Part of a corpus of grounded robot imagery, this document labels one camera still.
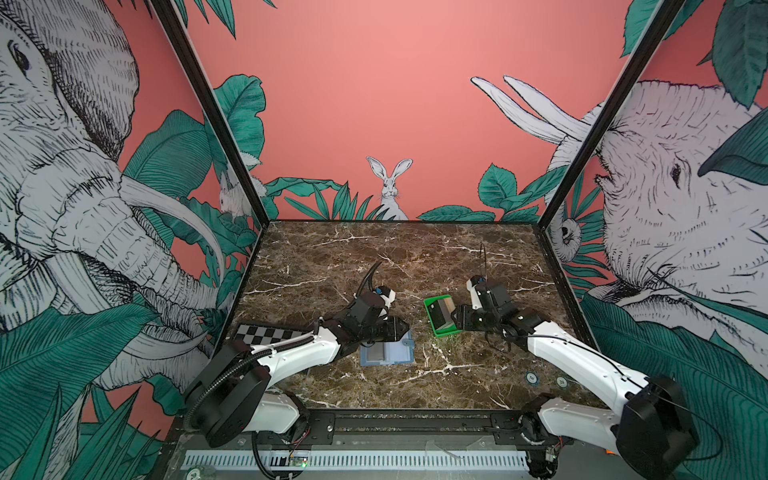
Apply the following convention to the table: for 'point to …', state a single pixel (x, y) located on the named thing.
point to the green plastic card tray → (447, 306)
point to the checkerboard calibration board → (258, 333)
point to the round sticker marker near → (531, 378)
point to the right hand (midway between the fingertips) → (455, 312)
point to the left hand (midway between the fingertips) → (410, 324)
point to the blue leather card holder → (397, 352)
